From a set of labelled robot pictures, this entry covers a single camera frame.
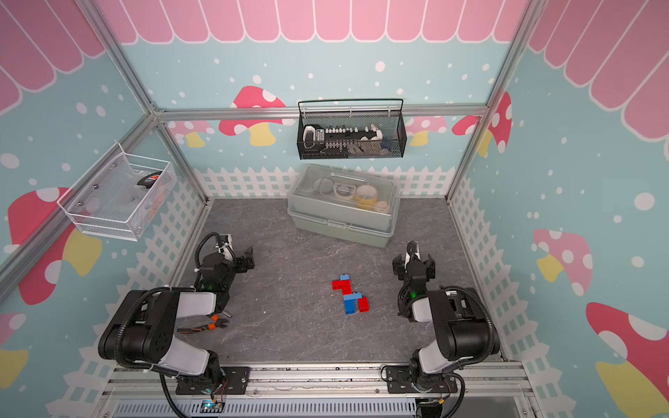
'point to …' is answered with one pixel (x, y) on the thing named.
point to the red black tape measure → (149, 180)
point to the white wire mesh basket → (120, 196)
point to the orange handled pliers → (215, 323)
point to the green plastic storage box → (343, 205)
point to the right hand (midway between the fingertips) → (415, 254)
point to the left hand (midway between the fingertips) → (240, 251)
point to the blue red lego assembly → (354, 301)
